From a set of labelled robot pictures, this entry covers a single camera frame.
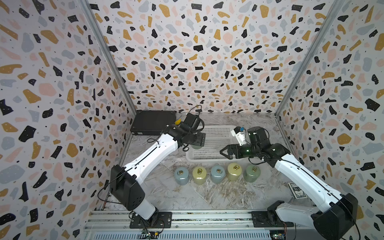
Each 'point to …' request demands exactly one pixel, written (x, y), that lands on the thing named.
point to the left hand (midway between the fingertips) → (199, 137)
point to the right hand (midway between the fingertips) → (226, 151)
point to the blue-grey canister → (217, 174)
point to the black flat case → (148, 122)
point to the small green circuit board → (146, 232)
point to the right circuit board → (277, 234)
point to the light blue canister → (181, 175)
